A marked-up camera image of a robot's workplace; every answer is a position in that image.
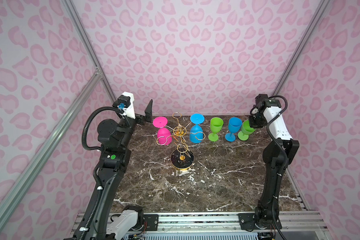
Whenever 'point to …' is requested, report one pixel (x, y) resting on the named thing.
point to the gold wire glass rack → (182, 157)
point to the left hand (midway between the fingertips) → (138, 94)
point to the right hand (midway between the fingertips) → (256, 124)
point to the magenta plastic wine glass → (164, 136)
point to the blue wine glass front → (234, 124)
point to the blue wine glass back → (196, 131)
